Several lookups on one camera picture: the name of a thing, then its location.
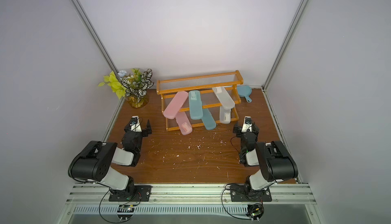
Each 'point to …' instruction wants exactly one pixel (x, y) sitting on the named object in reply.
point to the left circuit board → (125, 212)
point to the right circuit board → (255, 212)
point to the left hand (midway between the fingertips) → (141, 120)
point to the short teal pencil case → (209, 121)
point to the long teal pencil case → (195, 104)
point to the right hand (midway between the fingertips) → (247, 120)
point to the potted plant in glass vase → (134, 86)
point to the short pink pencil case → (184, 123)
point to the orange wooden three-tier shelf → (188, 102)
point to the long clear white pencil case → (227, 102)
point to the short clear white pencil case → (225, 115)
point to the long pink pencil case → (175, 104)
